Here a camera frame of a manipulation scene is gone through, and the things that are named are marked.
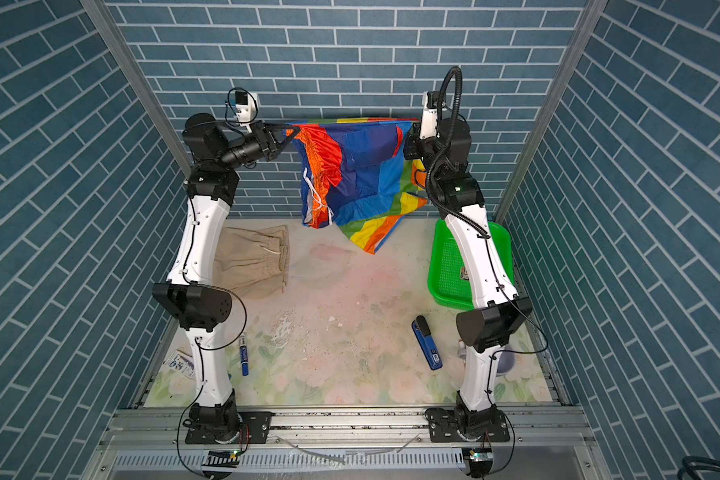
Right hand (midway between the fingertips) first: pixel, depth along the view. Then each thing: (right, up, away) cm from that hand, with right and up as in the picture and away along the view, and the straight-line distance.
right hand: (415, 115), depth 69 cm
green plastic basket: (+16, -40, +36) cm, 57 cm away
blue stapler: (+6, -59, +18) cm, 62 cm away
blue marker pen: (-47, -62, +16) cm, 80 cm away
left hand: (-27, -5, -2) cm, 28 cm away
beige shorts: (-53, -36, +33) cm, 73 cm away
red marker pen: (+16, -62, +18) cm, 66 cm away
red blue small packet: (-65, -64, +15) cm, 92 cm away
